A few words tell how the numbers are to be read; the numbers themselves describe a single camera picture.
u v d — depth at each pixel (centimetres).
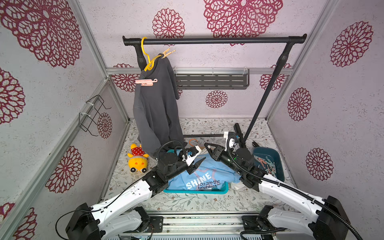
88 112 75
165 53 68
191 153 57
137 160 88
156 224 73
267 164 95
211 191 83
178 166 61
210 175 76
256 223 72
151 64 61
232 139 64
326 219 39
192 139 109
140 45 52
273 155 96
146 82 54
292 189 47
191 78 94
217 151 63
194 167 62
